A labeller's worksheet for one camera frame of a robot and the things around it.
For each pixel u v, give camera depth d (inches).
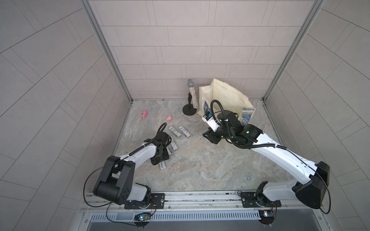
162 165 31.9
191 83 34.9
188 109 42.7
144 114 41.1
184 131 37.9
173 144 35.1
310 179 15.3
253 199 28.0
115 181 16.4
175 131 37.9
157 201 27.5
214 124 24.8
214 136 24.7
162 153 27.4
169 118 40.6
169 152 34.0
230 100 36.1
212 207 27.8
